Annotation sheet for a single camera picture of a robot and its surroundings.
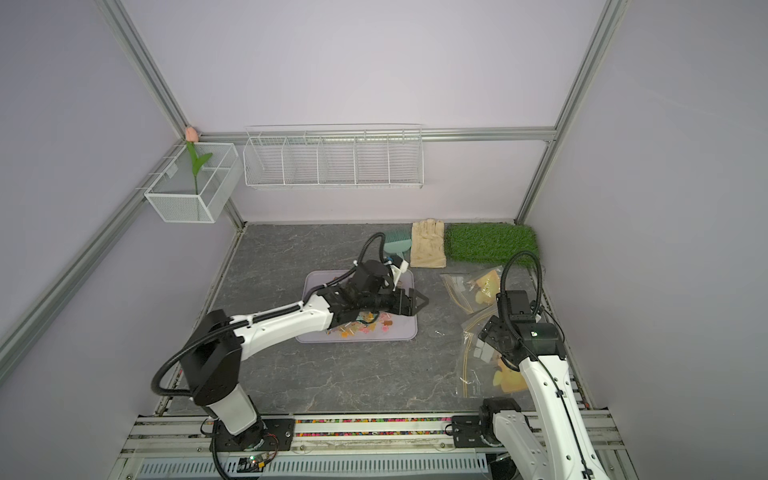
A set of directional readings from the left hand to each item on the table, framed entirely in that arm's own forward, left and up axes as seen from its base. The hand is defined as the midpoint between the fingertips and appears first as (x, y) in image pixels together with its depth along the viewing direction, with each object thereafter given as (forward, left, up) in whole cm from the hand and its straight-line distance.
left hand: (420, 304), depth 79 cm
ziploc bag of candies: (+12, -22, -15) cm, 29 cm away
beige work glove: (+32, -8, -16) cm, 37 cm away
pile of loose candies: (-6, +14, +3) cm, 15 cm away
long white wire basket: (+58, +25, +8) cm, 64 cm away
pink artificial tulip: (+45, +64, +17) cm, 80 cm away
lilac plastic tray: (+1, +4, -16) cm, 17 cm away
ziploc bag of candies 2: (-18, -22, -12) cm, 31 cm away
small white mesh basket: (+37, +63, +14) cm, 74 cm away
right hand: (-10, -21, -3) cm, 23 cm away
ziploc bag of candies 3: (-14, -16, -14) cm, 26 cm away
